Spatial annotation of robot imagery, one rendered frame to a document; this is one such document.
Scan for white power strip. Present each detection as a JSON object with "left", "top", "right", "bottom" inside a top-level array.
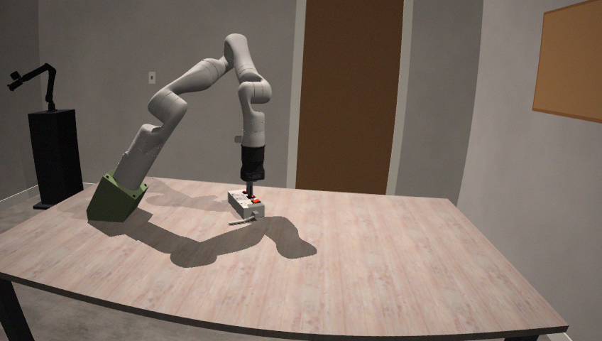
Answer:
[{"left": 228, "top": 189, "right": 265, "bottom": 224}]

